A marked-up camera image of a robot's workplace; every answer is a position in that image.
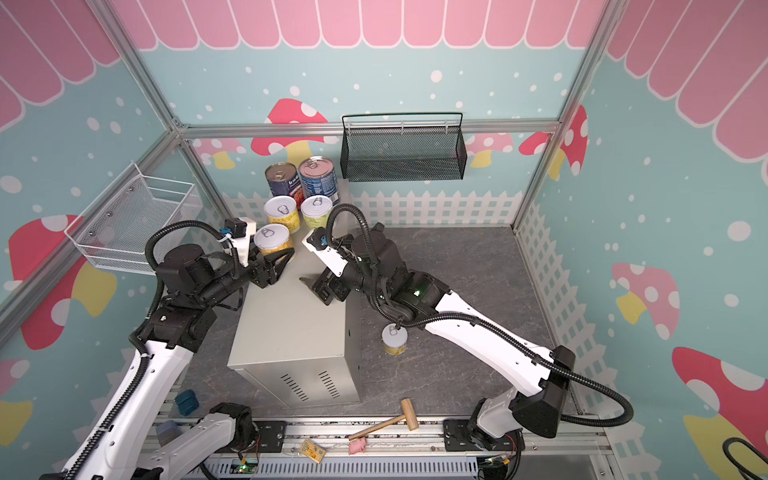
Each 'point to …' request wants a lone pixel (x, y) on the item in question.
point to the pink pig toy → (357, 445)
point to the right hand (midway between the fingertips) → (316, 259)
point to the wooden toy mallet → (408, 412)
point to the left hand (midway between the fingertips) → (281, 249)
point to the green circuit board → (244, 466)
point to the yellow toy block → (312, 451)
